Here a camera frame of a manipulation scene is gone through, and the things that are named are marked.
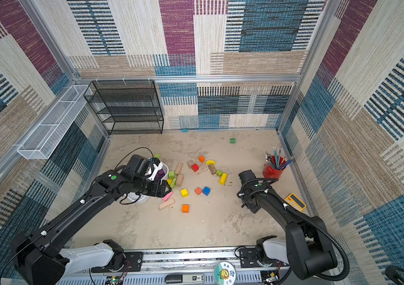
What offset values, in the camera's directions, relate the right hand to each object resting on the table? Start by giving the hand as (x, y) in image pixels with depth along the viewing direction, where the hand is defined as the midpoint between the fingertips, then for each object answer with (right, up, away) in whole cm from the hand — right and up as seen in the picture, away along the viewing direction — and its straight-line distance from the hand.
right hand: (247, 202), depth 88 cm
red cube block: (-26, +15, +15) cm, 34 cm away
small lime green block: (-13, +13, +11) cm, 21 cm away
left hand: (-38, +9, -12) cm, 40 cm away
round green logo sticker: (-14, -18, -24) cm, 33 cm away
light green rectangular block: (-49, +22, +20) cm, 57 cm away
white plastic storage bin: (-45, +8, -23) cm, 51 cm away
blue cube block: (-20, +4, +6) cm, 21 cm away
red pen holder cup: (+13, +14, +3) cm, 19 cm away
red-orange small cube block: (-24, +4, +6) cm, 25 cm away
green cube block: (-39, +12, +9) cm, 42 cm away
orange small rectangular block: (-23, +20, +17) cm, 35 cm away
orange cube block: (-30, -3, 0) cm, 30 cm away
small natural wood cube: (-29, +18, +15) cm, 37 cm away
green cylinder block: (-3, +31, +27) cm, 41 cm away
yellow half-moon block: (-17, +18, +15) cm, 29 cm away
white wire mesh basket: (-85, +29, -16) cm, 91 cm away
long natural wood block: (-40, -1, +1) cm, 40 cm away
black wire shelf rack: (-68, +52, +23) cm, 89 cm away
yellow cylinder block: (-11, +10, +8) cm, 17 cm away
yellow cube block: (-31, +4, +3) cm, 31 cm away
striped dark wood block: (-17, +15, +13) cm, 26 cm away
